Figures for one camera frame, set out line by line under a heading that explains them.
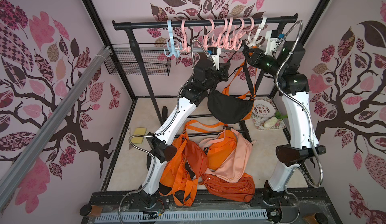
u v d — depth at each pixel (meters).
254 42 0.61
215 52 0.57
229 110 0.87
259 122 1.04
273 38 0.53
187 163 0.84
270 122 0.98
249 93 0.76
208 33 0.88
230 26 0.51
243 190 0.72
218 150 0.88
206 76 0.53
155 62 0.79
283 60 0.46
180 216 0.70
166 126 0.51
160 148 0.50
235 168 0.76
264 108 1.11
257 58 0.54
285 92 0.46
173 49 0.57
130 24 0.50
